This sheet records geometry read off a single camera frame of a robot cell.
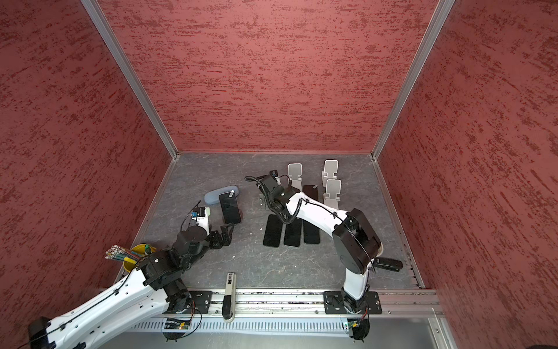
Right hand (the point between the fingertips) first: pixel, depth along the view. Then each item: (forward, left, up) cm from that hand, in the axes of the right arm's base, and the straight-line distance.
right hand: (274, 202), depth 89 cm
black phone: (-10, +2, -12) cm, 16 cm away
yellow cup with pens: (-22, +49, +3) cm, 54 cm away
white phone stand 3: (+19, -10, -3) cm, 21 cm away
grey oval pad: (+9, +30, -8) cm, 32 cm away
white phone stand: (+20, -27, -2) cm, 34 cm away
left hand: (-13, +19, +3) cm, 23 cm away
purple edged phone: (-1, +19, -2) cm, 19 cm away
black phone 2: (-10, -16, -10) cm, 21 cm away
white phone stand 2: (+8, -27, -3) cm, 28 cm away
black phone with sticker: (+13, -18, -11) cm, 25 cm away
